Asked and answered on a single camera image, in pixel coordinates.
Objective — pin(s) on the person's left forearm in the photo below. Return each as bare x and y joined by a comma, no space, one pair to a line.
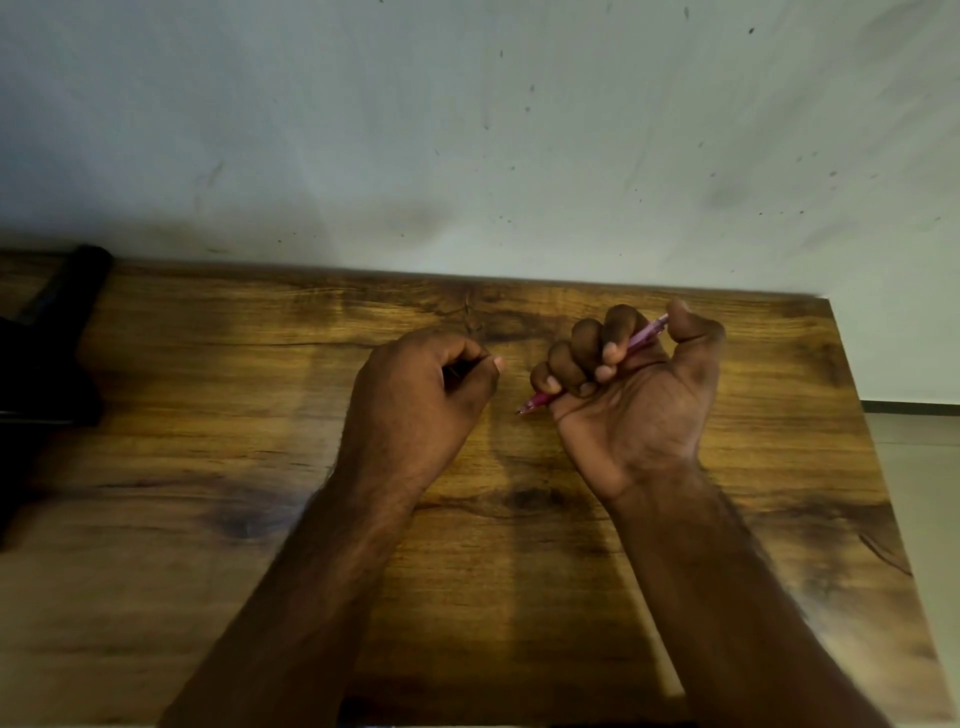
292,615

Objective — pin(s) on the pink mechanical pencil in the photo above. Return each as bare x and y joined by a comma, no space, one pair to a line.
538,401

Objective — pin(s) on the person's right hand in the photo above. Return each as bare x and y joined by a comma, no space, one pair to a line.
645,420

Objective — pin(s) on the black stand base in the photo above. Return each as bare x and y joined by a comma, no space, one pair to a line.
45,352

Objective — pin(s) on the person's right forearm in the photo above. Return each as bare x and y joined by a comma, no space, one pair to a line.
742,615

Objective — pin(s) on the person's left hand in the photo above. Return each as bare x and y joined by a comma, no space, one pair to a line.
412,420

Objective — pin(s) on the dark skirting board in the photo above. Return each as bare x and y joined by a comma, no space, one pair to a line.
911,409

